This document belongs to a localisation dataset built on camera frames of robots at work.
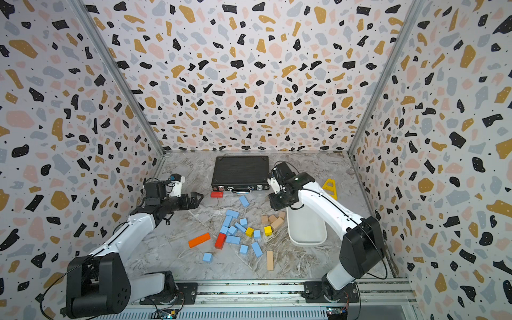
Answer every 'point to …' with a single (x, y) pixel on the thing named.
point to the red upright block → (220, 240)
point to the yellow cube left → (249, 232)
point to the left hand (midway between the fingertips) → (195, 195)
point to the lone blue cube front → (207, 257)
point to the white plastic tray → (304, 227)
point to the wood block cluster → (275, 222)
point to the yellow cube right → (268, 230)
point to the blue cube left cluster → (223, 229)
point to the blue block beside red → (233, 239)
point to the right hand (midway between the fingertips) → (276, 203)
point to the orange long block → (199, 240)
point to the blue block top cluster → (233, 213)
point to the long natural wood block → (269, 260)
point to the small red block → (216, 194)
